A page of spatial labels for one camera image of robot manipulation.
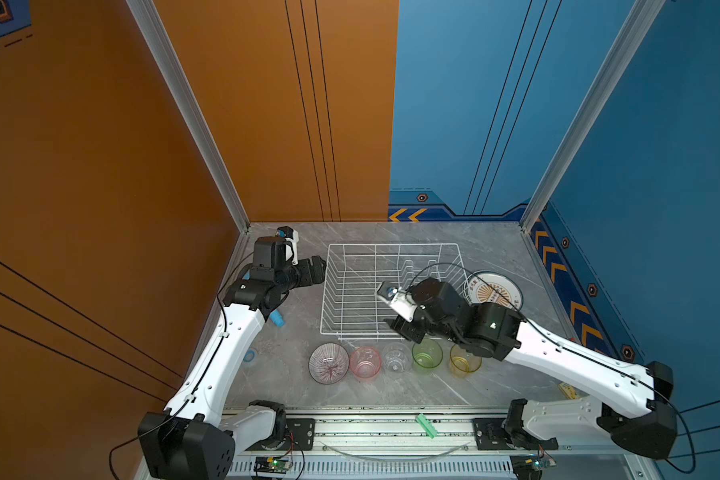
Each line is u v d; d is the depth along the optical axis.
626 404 0.39
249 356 0.87
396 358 0.85
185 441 0.37
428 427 0.74
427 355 0.85
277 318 0.93
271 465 0.71
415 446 0.73
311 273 0.68
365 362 0.84
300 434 0.74
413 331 0.59
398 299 0.56
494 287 0.99
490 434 0.72
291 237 0.69
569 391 0.44
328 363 0.84
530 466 0.71
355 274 1.05
